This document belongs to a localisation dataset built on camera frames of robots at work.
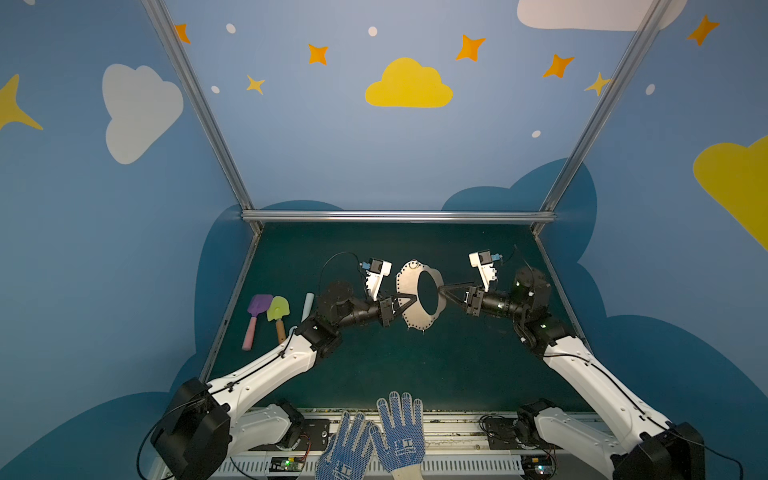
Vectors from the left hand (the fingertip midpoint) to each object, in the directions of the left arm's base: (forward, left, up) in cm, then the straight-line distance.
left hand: (418, 302), depth 68 cm
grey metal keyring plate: (+5, 0, +3) cm, 5 cm away
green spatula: (+12, +42, -27) cm, 51 cm away
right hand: (+4, -7, 0) cm, 8 cm away
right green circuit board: (-28, -30, -29) cm, 51 cm away
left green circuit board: (-29, +31, -28) cm, 51 cm away
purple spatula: (+14, +50, -27) cm, 58 cm away
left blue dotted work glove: (-28, +16, -27) cm, 42 cm away
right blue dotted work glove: (-25, +3, -28) cm, 37 cm away
